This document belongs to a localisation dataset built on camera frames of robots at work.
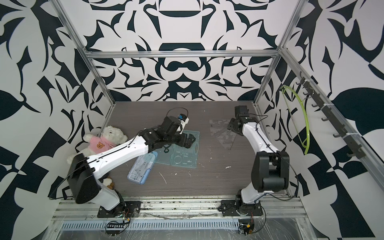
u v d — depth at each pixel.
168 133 0.60
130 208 0.74
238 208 0.67
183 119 0.70
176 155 0.92
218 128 1.05
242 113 0.70
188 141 0.70
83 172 0.41
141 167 0.86
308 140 0.66
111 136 0.89
